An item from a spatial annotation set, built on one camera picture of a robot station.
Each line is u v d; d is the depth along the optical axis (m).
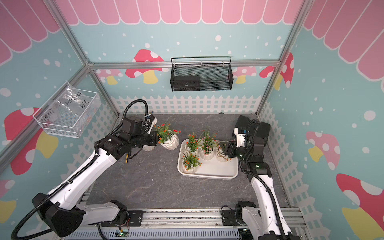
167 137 0.73
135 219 0.74
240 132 0.66
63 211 0.40
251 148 0.57
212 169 0.94
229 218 0.74
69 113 0.72
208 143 0.87
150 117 0.66
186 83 0.87
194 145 0.86
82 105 0.76
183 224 0.74
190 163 0.85
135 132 0.56
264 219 0.42
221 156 0.89
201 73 0.94
